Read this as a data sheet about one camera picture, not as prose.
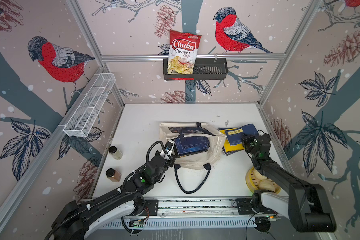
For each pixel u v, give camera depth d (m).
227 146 0.88
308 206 0.41
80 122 0.71
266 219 0.70
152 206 0.73
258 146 0.67
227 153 0.88
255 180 0.80
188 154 0.88
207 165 0.81
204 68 1.07
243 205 0.74
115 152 0.85
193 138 0.95
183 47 0.83
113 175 0.76
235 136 0.89
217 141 0.84
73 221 0.41
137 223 0.70
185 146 0.92
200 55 0.90
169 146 0.65
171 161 0.65
